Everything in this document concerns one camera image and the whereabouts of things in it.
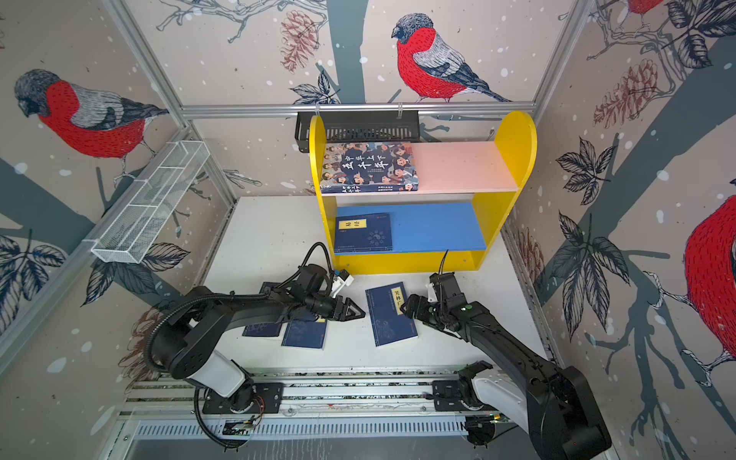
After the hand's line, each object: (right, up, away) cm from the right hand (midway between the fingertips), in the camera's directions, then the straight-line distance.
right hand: (408, 314), depth 84 cm
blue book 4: (-32, -5, +1) cm, 32 cm away
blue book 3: (-44, -5, 0) cm, 44 cm away
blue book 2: (-6, -4, +1) cm, 7 cm away
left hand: (-15, 0, -3) cm, 15 cm away
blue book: (-14, +24, +6) cm, 29 cm away
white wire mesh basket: (-73, +33, -7) cm, 80 cm away
